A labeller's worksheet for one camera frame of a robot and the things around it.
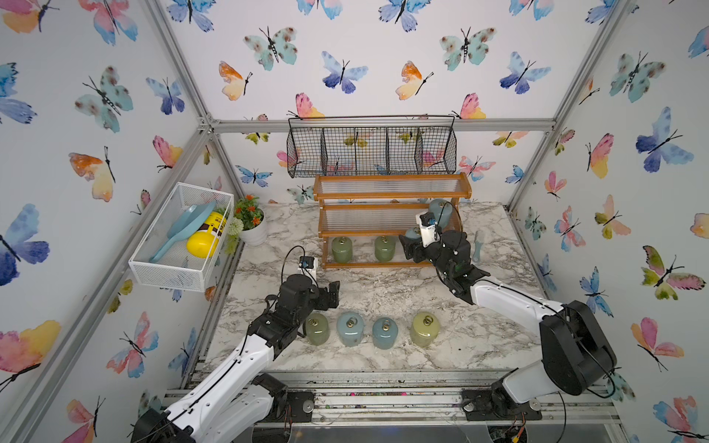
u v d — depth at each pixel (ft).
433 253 2.47
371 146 3.22
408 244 2.48
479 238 3.63
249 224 3.33
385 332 2.59
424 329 2.62
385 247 3.22
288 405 2.38
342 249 3.23
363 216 3.96
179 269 2.00
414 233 2.67
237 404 1.84
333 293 2.38
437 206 2.98
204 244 2.29
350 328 2.59
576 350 1.47
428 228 2.35
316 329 2.65
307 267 2.24
